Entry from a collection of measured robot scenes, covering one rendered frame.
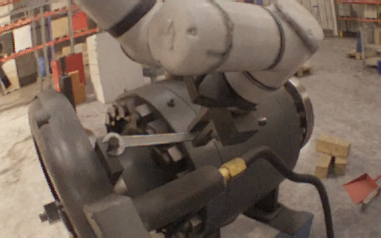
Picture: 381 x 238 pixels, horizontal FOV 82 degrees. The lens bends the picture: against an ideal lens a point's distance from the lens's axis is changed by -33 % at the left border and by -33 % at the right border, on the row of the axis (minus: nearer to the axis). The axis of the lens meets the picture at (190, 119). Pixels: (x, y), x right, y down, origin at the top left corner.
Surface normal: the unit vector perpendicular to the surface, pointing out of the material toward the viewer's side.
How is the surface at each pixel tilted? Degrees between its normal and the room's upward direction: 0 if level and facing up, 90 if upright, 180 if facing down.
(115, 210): 68
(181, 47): 86
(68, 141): 39
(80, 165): 48
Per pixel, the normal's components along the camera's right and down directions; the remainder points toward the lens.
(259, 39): 0.52, 0.23
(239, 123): 0.39, -0.48
